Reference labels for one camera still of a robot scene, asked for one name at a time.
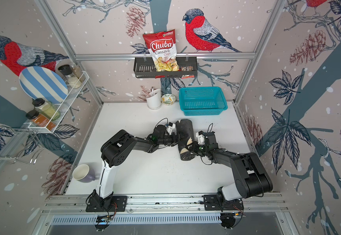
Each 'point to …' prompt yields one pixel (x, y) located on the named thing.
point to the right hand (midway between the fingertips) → (186, 146)
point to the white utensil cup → (154, 102)
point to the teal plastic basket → (202, 101)
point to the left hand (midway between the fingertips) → (187, 137)
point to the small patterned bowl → (168, 99)
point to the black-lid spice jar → (71, 80)
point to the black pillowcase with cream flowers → (185, 131)
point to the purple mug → (81, 173)
